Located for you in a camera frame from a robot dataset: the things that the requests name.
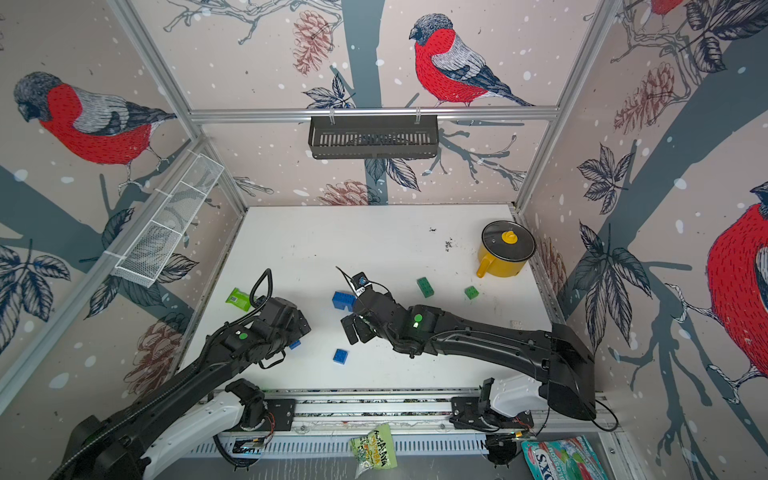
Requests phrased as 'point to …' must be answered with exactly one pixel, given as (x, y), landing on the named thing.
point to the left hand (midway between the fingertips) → (302, 323)
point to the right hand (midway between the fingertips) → (358, 309)
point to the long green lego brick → (425, 287)
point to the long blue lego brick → (341, 300)
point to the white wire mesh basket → (151, 247)
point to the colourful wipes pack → (563, 459)
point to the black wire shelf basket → (373, 136)
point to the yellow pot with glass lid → (505, 247)
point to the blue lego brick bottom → (340, 356)
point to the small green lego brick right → (471, 292)
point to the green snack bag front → (375, 450)
